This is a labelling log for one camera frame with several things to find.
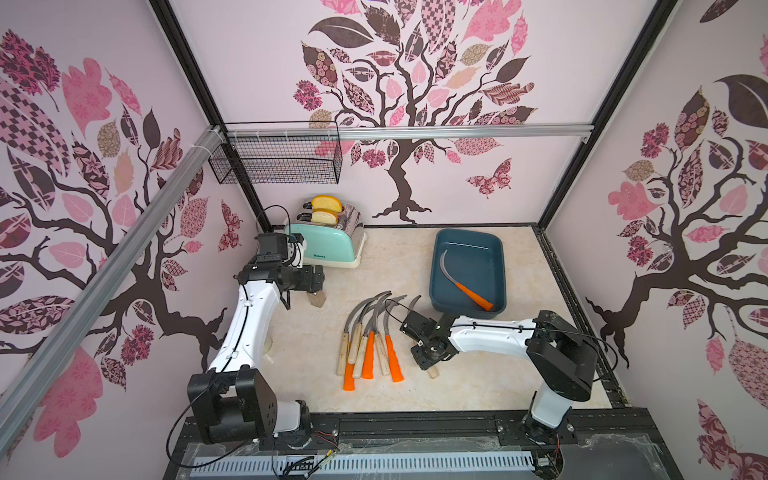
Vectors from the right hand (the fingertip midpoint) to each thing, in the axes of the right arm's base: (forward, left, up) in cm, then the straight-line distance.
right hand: (420, 355), depth 87 cm
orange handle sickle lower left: (-7, +20, +2) cm, 22 cm away
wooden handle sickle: (+2, +23, +2) cm, 23 cm away
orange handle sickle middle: (-2, +15, +1) cm, 15 cm away
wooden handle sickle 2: (+8, +19, +2) cm, 21 cm away
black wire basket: (+77, +54, +18) cm, 96 cm away
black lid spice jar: (+17, +32, +5) cm, 37 cm away
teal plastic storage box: (+29, -19, +1) cm, 34 cm away
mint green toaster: (+33, +26, +13) cm, 44 cm away
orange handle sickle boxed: (+19, -20, +2) cm, 28 cm away
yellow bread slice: (+46, +30, +21) cm, 59 cm away
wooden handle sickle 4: (-6, -3, +2) cm, 7 cm away
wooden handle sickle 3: (-2, +11, +2) cm, 11 cm away
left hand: (+15, +32, +18) cm, 40 cm away
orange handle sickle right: (-1, +8, +1) cm, 8 cm away
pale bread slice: (+40, +30, +20) cm, 54 cm away
